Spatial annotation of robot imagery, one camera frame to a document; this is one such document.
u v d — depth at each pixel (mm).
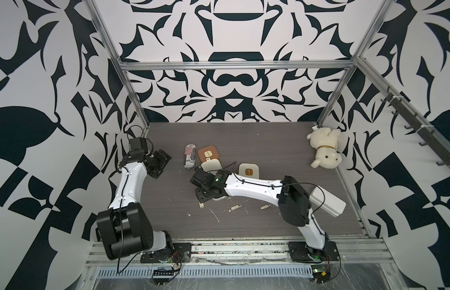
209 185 629
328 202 831
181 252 739
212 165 983
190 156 998
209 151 1023
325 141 1014
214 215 847
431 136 546
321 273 709
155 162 762
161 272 728
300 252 739
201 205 870
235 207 852
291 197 547
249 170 964
